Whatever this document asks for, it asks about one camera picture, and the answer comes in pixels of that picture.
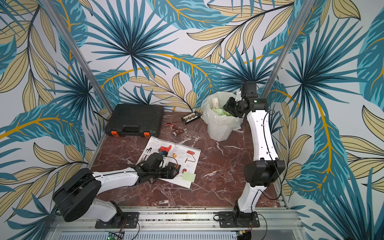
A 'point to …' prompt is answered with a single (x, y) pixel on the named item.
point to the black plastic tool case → (135, 120)
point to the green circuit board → (111, 238)
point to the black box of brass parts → (190, 117)
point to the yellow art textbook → (187, 157)
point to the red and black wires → (169, 123)
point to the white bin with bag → (221, 124)
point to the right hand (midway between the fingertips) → (226, 106)
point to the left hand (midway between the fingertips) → (173, 174)
